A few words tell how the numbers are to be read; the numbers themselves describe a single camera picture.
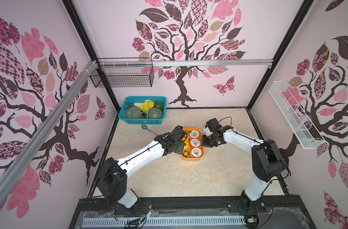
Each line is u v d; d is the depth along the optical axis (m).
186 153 0.92
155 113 1.03
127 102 1.14
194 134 0.99
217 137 0.68
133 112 1.01
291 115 0.80
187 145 0.94
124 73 0.95
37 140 0.51
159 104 1.10
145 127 1.07
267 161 0.47
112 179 0.42
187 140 0.95
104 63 0.91
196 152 0.90
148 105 1.15
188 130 1.01
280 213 0.72
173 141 0.60
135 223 0.72
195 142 0.94
